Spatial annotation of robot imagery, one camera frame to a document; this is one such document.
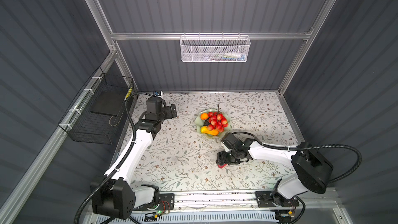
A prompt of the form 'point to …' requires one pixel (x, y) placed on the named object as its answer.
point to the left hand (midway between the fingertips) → (165, 106)
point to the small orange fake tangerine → (204, 116)
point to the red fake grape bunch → (216, 121)
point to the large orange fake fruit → (205, 123)
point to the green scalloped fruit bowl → (199, 123)
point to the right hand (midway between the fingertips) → (222, 163)
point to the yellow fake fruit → (204, 129)
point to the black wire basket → (95, 116)
